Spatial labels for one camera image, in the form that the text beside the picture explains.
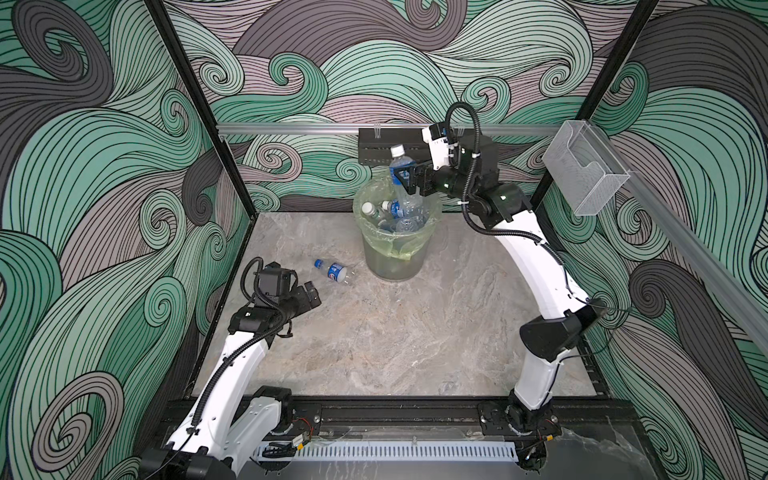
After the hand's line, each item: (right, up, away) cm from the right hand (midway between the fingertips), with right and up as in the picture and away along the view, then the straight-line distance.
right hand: (410, 166), depth 68 cm
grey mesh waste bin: (-5, -26, +27) cm, 38 cm away
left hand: (-28, -32, +12) cm, 44 cm away
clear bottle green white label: (-7, -11, +27) cm, 30 cm away
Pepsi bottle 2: (+1, -11, +12) cm, 17 cm away
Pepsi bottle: (-22, -28, +29) cm, 46 cm away
